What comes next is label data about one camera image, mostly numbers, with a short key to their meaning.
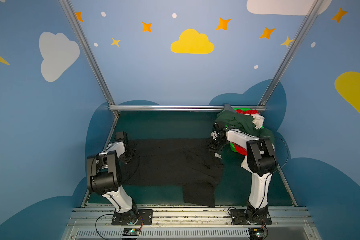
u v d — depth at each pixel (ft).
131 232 2.34
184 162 3.14
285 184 2.98
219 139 2.74
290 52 2.80
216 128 2.88
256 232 2.35
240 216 2.46
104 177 1.57
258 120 3.46
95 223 2.17
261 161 1.80
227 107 3.72
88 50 2.75
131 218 2.25
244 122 3.38
